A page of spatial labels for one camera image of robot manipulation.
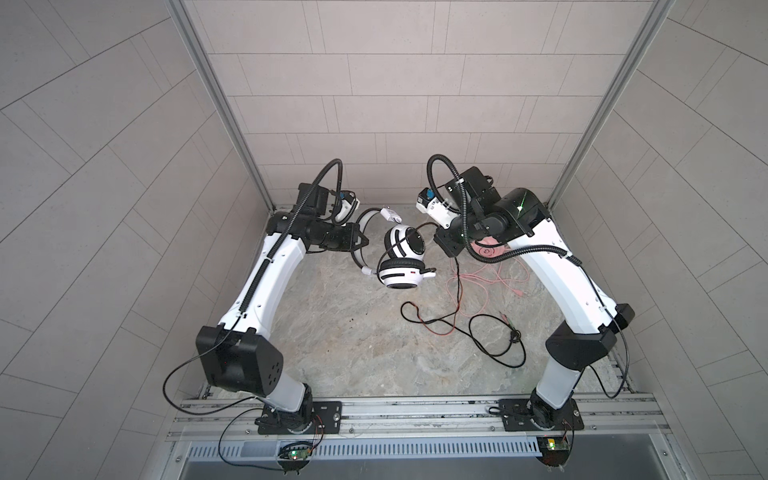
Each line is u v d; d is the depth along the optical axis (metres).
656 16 0.71
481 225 0.47
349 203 0.68
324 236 0.62
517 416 0.71
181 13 0.71
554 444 0.69
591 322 0.42
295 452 0.64
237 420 0.71
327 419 0.71
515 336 0.84
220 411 0.44
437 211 0.60
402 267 0.58
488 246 0.58
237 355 0.40
